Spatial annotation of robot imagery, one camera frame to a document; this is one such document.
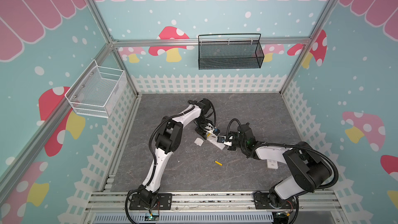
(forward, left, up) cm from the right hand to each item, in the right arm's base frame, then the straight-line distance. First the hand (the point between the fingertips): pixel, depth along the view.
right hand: (221, 135), depth 91 cm
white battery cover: (-1, +13, -6) cm, 15 cm away
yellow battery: (-16, +1, -5) cm, 16 cm away
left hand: (+5, +9, -6) cm, 11 cm away
